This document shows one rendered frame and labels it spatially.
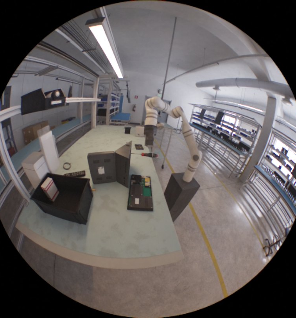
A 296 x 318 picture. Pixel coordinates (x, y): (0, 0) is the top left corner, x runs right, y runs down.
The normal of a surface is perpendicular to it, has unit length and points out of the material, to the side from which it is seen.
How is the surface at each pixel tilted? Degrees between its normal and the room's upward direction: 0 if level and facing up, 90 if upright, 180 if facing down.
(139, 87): 90
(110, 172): 90
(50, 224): 0
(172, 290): 0
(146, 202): 0
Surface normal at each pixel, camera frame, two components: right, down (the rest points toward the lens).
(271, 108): -0.98, -0.06
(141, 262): 0.15, -0.85
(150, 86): 0.14, 0.52
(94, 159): 0.40, 0.52
